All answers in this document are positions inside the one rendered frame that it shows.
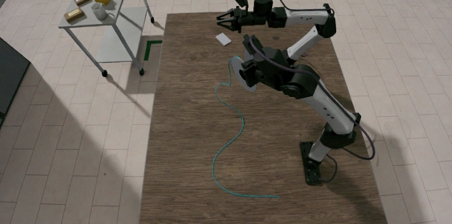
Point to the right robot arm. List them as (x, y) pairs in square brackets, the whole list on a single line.
[(279, 17)]

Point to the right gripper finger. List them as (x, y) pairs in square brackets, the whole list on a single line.
[(230, 11), (231, 19)]

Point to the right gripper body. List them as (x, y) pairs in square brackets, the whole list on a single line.
[(242, 17)]

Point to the grey cable reel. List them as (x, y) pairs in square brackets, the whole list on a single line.
[(237, 69)]

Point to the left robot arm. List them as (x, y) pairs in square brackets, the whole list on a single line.
[(304, 87)]

